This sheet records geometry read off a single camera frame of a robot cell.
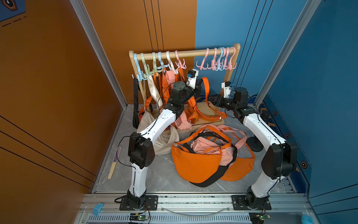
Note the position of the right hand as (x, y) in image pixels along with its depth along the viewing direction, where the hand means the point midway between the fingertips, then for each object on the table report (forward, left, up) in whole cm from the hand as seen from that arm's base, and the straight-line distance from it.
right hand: (210, 97), depth 82 cm
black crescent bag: (-32, -7, -27) cm, 42 cm away
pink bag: (-9, +17, -14) cm, 24 cm away
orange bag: (-4, +11, -9) cm, 15 cm away
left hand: (+3, +5, +12) cm, 14 cm away
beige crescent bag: (-18, +26, -22) cm, 39 cm away
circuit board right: (-55, -25, -31) cm, 68 cm away
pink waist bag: (-19, 0, -24) cm, 31 cm away
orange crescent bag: (-32, -17, -29) cm, 46 cm away
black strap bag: (-5, +47, -13) cm, 49 cm away
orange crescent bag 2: (-34, +8, -21) cm, 41 cm away
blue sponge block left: (-52, +61, -30) cm, 86 cm away
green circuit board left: (-56, +39, -32) cm, 75 cm away
